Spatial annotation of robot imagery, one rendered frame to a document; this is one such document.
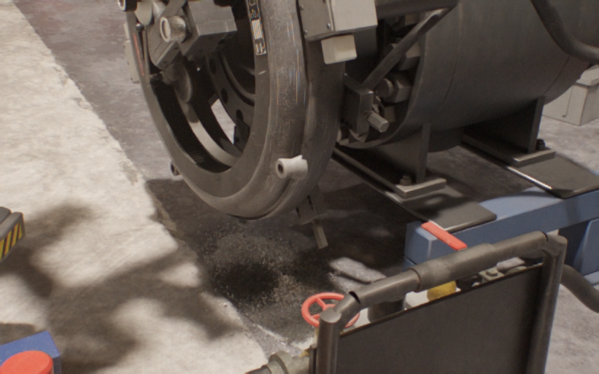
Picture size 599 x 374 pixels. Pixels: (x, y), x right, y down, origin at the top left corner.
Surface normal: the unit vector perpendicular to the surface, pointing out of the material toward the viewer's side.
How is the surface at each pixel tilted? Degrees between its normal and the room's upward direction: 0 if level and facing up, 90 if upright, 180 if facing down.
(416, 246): 90
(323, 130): 100
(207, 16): 52
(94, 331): 0
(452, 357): 90
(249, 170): 90
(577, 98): 90
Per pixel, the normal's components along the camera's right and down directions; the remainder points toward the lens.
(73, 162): 0.04, -0.89
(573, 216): 0.54, 0.40
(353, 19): 0.51, 0.03
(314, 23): -0.84, 0.22
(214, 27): 0.45, -0.24
